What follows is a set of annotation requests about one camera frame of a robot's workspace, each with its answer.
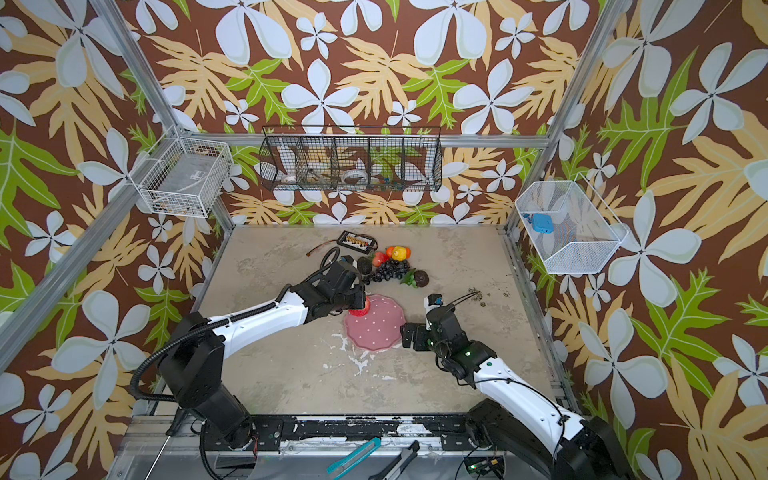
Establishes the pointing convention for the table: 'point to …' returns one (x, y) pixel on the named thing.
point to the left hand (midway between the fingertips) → (368, 291)
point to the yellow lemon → (399, 253)
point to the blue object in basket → (541, 223)
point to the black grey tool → (402, 460)
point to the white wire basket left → (184, 175)
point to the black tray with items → (356, 242)
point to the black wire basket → (351, 158)
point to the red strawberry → (380, 258)
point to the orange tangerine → (389, 251)
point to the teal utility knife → (353, 459)
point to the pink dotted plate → (380, 328)
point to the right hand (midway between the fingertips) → (411, 327)
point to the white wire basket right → (586, 232)
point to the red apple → (359, 312)
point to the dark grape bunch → (390, 269)
